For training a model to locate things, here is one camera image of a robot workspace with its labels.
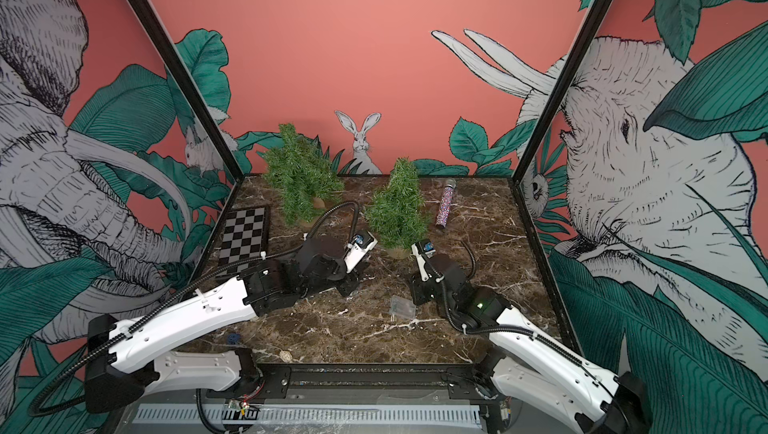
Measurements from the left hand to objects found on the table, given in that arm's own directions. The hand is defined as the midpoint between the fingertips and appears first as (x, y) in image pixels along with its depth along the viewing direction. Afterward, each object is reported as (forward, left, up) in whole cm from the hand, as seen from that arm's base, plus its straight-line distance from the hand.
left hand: (367, 258), depth 70 cm
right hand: (0, -10, -8) cm, 13 cm away
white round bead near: (-16, +22, -22) cm, 35 cm away
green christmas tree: (+28, +21, +3) cm, 35 cm away
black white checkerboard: (+22, +43, -21) cm, 53 cm away
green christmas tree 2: (+14, -8, -2) cm, 16 cm away
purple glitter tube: (+34, -28, -22) cm, 49 cm away
